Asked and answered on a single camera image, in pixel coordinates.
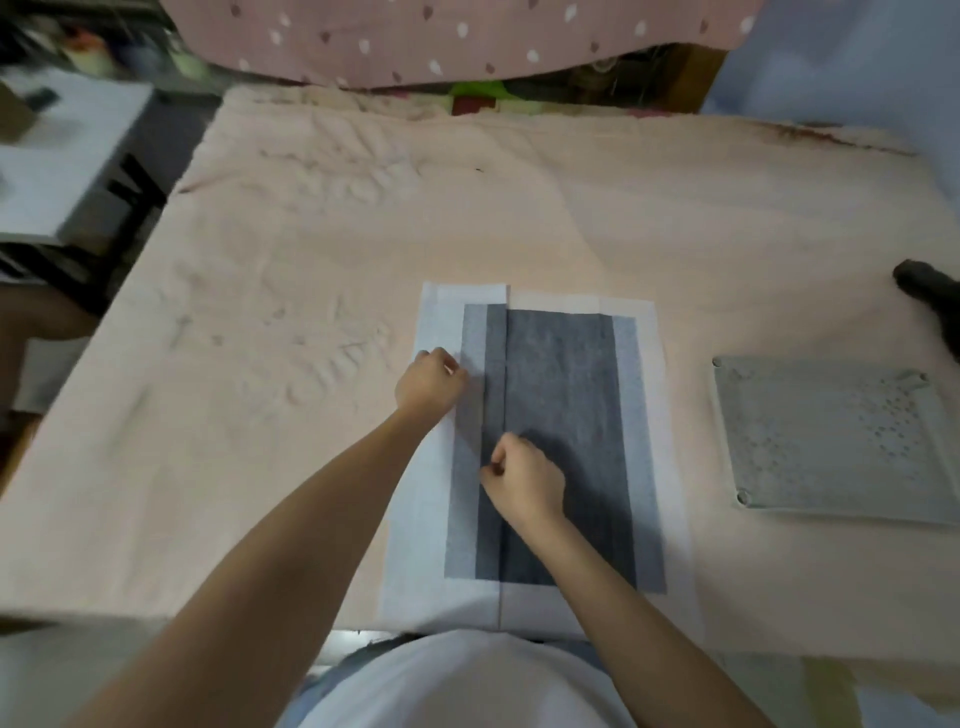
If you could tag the person's left hand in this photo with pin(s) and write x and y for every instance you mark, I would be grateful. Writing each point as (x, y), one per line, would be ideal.
(431, 386)

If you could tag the person's right hand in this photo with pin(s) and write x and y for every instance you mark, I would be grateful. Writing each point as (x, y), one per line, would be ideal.
(529, 480)

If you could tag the beige plastic tray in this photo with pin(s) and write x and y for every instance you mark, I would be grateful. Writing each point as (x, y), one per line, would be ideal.
(832, 442)

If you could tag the black plastic bag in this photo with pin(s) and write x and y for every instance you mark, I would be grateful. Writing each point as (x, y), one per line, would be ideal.
(930, 289)

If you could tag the person's right forearm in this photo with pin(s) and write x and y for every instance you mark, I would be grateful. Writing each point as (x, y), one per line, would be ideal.
(637, 630)

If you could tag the person's left forearm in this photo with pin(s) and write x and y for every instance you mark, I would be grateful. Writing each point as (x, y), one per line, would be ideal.
(262, 585)

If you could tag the person's white shirt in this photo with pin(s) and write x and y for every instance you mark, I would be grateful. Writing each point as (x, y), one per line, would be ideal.
(465, 690)

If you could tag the person's blue jeans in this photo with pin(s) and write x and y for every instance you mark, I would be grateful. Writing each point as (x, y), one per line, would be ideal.
(337, 660)

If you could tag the pink tablecloth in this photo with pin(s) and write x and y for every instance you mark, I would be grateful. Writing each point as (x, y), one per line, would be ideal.
(300, 225)

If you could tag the green plastic item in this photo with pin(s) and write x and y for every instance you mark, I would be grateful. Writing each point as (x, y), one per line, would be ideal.
(480, 96)

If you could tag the white folding table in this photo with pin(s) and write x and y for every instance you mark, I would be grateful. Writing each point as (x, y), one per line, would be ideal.
(60, 165)

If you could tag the small dark object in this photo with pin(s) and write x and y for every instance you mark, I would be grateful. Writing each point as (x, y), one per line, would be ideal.
(41, 99)

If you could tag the brown wooden post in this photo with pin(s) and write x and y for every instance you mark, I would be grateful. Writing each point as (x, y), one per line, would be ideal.
(694, 79)

